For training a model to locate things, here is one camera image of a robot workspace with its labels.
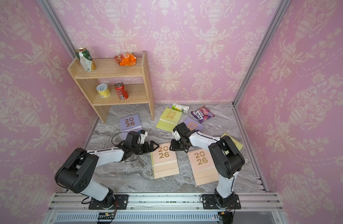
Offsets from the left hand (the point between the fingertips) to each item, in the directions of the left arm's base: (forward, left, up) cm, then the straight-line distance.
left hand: (155, 148), depth 90 cm
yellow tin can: (+30, +35, +23) cm, 51 cm away
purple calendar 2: (+23, -27, -5) cm, 36 cm away
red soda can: (+26, +22, +26) cm, 43 cm away
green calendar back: (+26, -8, -3) cm, 28 cm away
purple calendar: (+22, +21, -2) cm, 30 cm away
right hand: (+1, -11, -1) cm, 11 cm away
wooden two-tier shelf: (+46, +38, +15) cm, 62 cm away
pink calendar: (-8, -7, -3) cm, 11 cm away
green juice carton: (+35, -20, +1) cm, 40 cm away
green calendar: (-10, +1, -4) cm, 11 cm away
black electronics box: (-36, +23, -7) cm, 43 cm away
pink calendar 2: (-13, -31, -3) cm, 34 cm away
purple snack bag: (+30, -34, 0) cm, 45 cm away
